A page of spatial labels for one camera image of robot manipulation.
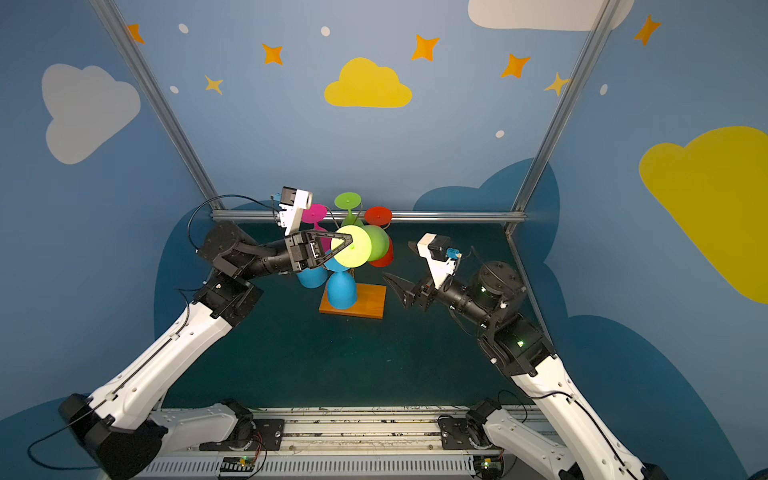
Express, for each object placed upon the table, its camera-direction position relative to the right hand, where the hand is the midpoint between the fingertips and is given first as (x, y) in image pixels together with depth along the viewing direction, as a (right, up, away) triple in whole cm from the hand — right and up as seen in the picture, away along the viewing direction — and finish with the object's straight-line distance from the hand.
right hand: (404, 254), depth 56 cm
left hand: (-10, +3, -5) cm, 11 cm away
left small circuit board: (-41, -52, +17) cm, 68 cm away
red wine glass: (-5, +10, +22) cm, 25 cm away
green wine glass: (-14, +15, +26) cm, 33 cm away
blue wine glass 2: (-15, -8, +18) cm, 24 cm away
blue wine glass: (-22, -6, +22) cm, 32 cm away
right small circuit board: (+22, -53, +17) cm, 60 cm away
